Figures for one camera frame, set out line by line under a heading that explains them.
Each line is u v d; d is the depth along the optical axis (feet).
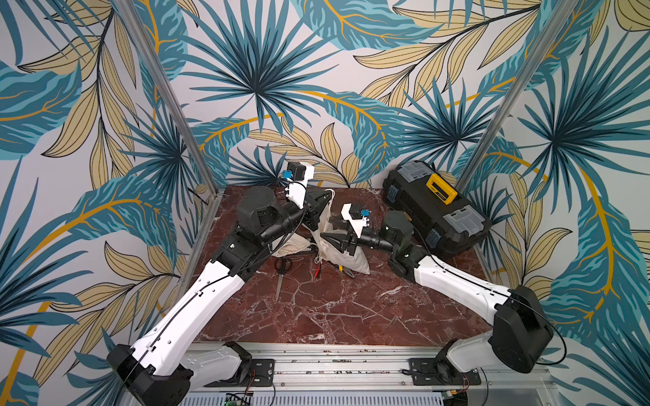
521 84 2.72
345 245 2.08
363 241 2.12
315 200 1.75
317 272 3.08
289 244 2.94
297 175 1.58
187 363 1.59
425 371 2.40
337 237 2.10
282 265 3.12
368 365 2.51
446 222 2.88
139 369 1.19
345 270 3.04
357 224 2.02
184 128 3.15
